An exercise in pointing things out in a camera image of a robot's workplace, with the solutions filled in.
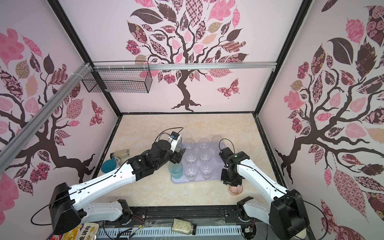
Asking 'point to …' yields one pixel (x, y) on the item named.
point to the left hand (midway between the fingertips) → (179, 148)
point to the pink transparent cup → (236, 191)
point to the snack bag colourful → (88, 231)
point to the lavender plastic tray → (217, 166)
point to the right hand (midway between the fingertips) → (226, 181)
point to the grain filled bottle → (183, 227)
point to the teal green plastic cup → (176, 170)
